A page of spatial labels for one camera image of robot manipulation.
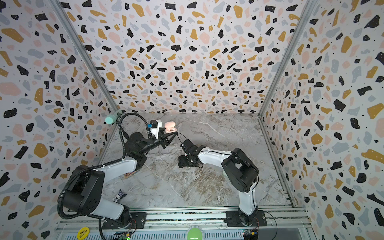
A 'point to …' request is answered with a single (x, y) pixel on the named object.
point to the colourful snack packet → (119, 196)
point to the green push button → (195, 232)
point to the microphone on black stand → (113, 118)
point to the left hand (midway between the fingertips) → (177, 130)
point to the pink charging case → (170, 127)
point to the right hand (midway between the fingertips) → (182, 161)
